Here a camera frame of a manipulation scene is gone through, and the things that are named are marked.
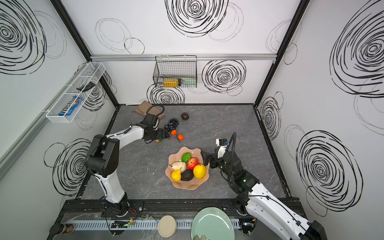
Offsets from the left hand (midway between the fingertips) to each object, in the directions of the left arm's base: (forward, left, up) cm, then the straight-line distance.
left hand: (160, 134), depth 99 cm
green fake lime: (-16, -18, +2) cm, 24 cm away
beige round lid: (-49, -13, +3) cm, 51 cm away
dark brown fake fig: (+16, -15, +1) cm, 22 cm away
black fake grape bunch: (+7, -7, +1) cm, 10 cm away
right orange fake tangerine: (0, -13, -1) cm, 13 cm away
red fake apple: (-20, -22, +3) cm, 30 cm away
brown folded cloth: (+27, +17, -3) cm, 32 cm away
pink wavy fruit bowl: (-30, -24, 0) cm, 38 cm away
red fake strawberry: (-5, -1, -1) cm, 5 cm away
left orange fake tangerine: (+3, -8, -2) cm, 9 cm away
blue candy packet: (-4, +37, +31) cm, 49 cm away
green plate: (-47, -33, -2) cm, 58 cm away
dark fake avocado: (-27, -20, +3) cm, 34 cm away
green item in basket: (+18, -19, +29) cm, 39 cm away
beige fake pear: (-22, -15, +4) cm, 27 cm away
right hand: (-17, -30, +13) cm, 37 cm away
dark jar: (-52, +31, +7) cm, 61 cm away
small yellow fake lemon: (-28, -14, +4) cm, 31 cm away
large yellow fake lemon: (-25, -26, +5) cm, 37 cm away
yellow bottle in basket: (+18, -8, +29) cm, 35 cm away
